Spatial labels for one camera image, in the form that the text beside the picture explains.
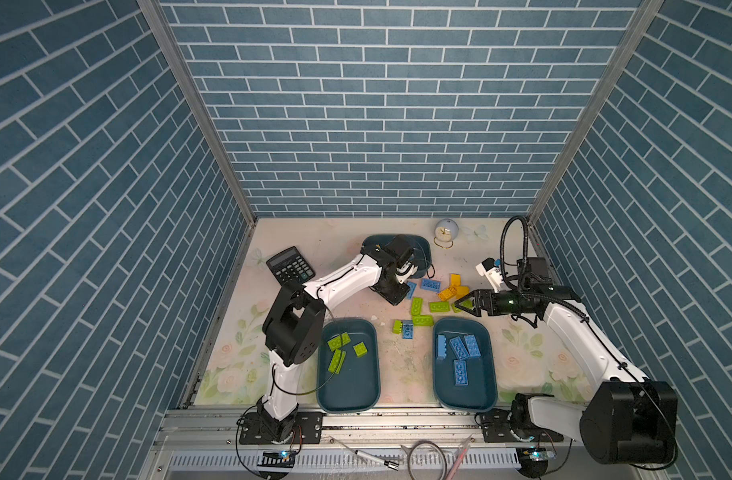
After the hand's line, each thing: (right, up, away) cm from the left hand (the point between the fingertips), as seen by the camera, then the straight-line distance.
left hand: (397, 296), depth 90 cm
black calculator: (-37, +8, +14) cm, 40 cm away
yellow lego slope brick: (+20, +3, +13) cm, 24 cm away
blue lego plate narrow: (+6, +1, +11) cm, 13 cm away
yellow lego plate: (+17, -1, +9) cm, 19 cm away
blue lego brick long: (+12, -13, -5) cm, 19 cm away
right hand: (+18, +1, -9) cm, 20 cm away
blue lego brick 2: (+18, -15, -3) cm, 23 cm away
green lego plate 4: (+8, -8, +3) cm, 12 cm away
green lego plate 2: (+17, +1, -15) cm, 22 cm away
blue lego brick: (+17, -20, -9) cm, 27 cm away
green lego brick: (-17, -13, -3) cm, 22 cm away
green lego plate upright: (+6, -4, +6) cm, 10 cm away
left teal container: (-20, -22, -9) cm, 31 cm away
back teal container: (+10, +13, +18) cm, 25 cm away
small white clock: (+19, +21, +19) cm, 34 cm away
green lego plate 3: (+14, -4, +6) cm, 16 cm away
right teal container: (+22, -24, -10) cm, 34 cm away
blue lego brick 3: (+22, -14, -3) cm, 26 cm away
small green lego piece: (-11, -14, -5) cm, 19 cm away
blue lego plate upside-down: (+11, +2, +9) cm, 15 cm away
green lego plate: (-18, -18, -6) cm, 25 cm away
